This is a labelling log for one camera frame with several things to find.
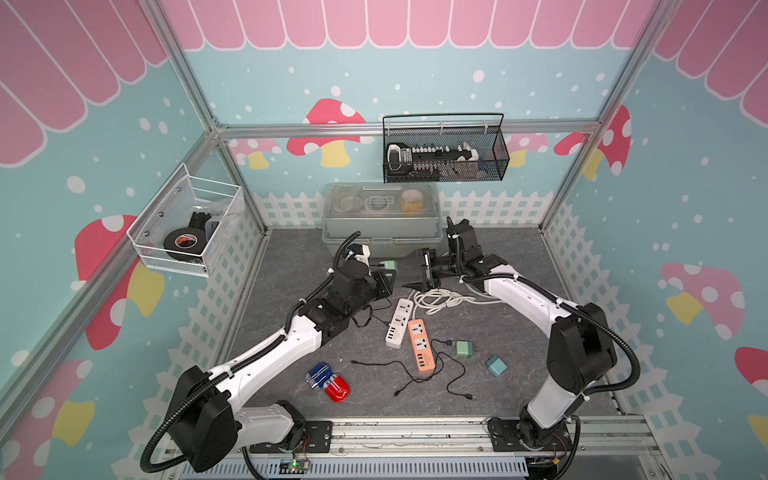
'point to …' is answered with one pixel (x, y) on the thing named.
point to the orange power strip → (421, 346)
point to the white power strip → (399, 323)
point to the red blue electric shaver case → (321, 376)
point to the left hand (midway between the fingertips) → (395, 279)
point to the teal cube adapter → (496, 365)
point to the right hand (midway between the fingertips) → (399, 266)
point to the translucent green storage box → (394, 219)
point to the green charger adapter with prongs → (464, 349)
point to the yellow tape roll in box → (412, 201)
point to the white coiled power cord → (435, 299)
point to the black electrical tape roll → (186, 240)
